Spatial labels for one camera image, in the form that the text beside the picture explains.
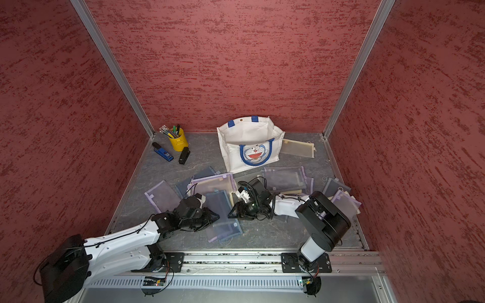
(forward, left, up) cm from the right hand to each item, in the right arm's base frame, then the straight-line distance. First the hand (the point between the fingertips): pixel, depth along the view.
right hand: (233, 221), depth 82 cm
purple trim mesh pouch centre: (+21, +6, -2) cm, 22 cm away
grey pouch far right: (+19, -52, -5) cm, 55 cm away
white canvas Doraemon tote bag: (+38, -9, +10) cm, 40 cm away
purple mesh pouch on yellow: (+24, -29, -5) cm, 38 cm away
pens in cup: (+47, +35, +9) cm, 59 cm away
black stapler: (+39, +30, 0) cm, 49 cm away
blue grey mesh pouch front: (-1, +4, -3) cm, 5 cm away
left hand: (-1, +6, +2) cm, 6 cm away
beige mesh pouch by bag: (+46, -39, -5) cm, 60 cm away
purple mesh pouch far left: (+15, +37, -4) cm, 40 cm away
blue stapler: (+41, +43, +1) cm, 59 cm away
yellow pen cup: (+45, +32, +4) cm, 55 cm away
